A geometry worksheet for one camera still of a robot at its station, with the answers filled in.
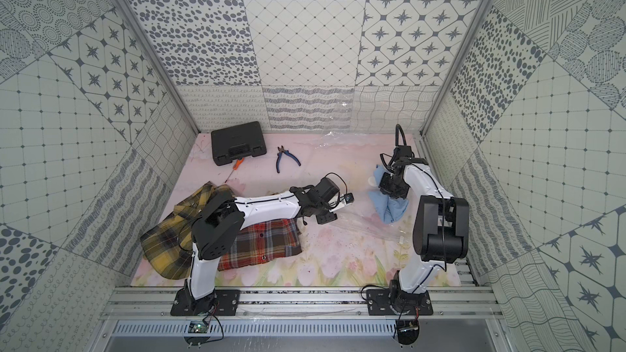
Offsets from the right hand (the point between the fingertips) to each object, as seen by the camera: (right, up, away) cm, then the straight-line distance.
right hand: (387, 194), depth 92 cm
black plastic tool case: (-65, +21, +20) cm, 71 cm away
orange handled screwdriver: (-64, +10, +16) cm, 67 cm away
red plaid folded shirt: (-45, -15, -8) cm, 48 cm away
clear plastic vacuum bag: (-33, +14, +20) cm, 42 cm away
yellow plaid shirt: (-78, -16, -10) cm, 80 cm away
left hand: (-18, -6, -3) cm, 19 cm away
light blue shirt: (0, -5, -4) cm, 6 cm away
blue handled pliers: (-44, +17, +22) cm, 52 cm away
